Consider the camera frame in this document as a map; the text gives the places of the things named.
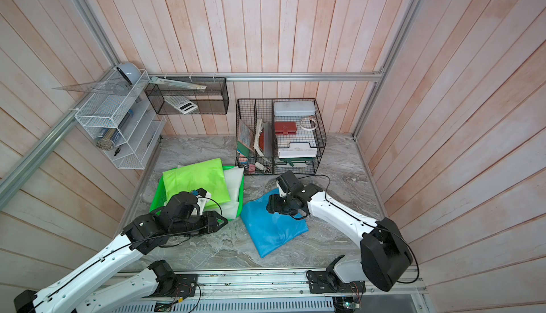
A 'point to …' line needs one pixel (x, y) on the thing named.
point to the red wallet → (286, 127)
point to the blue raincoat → (271, 232)
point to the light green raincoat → (208, 176)
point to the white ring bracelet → (306, 129)
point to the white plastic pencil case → (294, 108)
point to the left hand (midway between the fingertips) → (221, 226)
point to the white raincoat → (234, 177)
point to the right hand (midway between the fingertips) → (272, 206)
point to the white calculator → (181, 103)
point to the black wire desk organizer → (276, 134)
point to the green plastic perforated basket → (158, 199)
